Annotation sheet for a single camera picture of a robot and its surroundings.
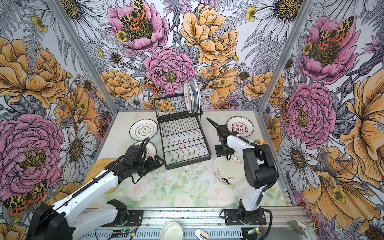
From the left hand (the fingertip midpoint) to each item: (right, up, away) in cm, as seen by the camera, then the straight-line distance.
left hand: (157, 169), depth 82 cm
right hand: (+38, +4, +12) cm, 40 cm away
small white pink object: (+23, -25, -13) cm, 37 cm away
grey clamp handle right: (+69, -23, -12) cm, 74 cm away
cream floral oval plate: (+41, -5, +9) cm, 42 cm away
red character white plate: (+55, +24, +31) cm, 67 cm away
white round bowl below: (+9, -24, -12) cm, 29 cm away
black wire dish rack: (+12, +13, +20) cm, 26 cm away
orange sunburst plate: (+16, +41, +13) cm, 46 cm away
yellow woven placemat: (-38, -1, +8) cm, 39 cm away
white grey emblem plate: (-18, +21, +29) cm, 40 cm away
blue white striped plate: (+21, +41, +3) cm, 46 cm away
